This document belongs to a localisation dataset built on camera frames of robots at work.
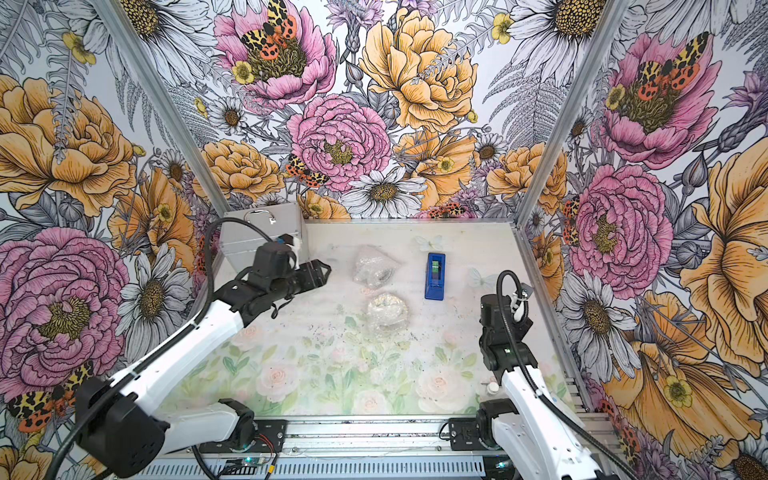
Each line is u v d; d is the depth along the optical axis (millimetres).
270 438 734
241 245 962
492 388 778
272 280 602
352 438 758
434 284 967
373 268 994
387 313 897
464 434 742
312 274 703
